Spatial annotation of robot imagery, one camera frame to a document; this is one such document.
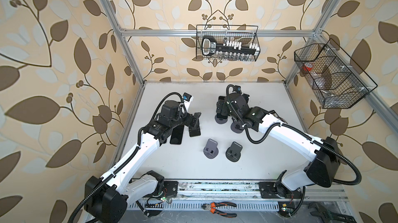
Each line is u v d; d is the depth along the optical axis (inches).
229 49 33.3
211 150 32.0
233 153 31.7
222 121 38.8
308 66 34.2
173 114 23.1
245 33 35.8
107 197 14.8
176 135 36.7
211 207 27.3
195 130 36.0
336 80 28.8
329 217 26.4
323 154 16.2
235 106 22.4
